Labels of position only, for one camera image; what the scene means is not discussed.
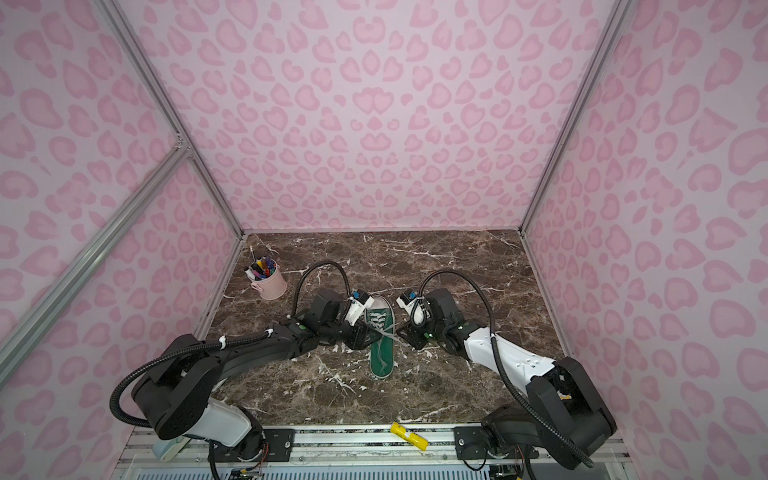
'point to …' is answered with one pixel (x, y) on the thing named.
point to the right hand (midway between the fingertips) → (403, 326)
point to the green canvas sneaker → (382, 355)
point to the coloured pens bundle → (262, 268)
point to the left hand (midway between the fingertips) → (379, 329)
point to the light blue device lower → (168, 449)
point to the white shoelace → (377, 321)
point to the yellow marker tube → (409, 437)
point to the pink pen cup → (272, 286)
